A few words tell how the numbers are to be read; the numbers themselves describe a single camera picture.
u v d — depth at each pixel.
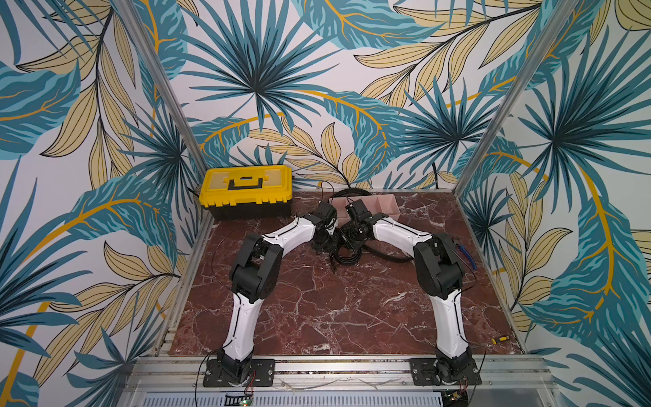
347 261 0.93
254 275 0.54
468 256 0.98
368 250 1.00
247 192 0.98
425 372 0.73
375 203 1.13
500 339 0.80
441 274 0.56
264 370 0.74
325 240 0.84
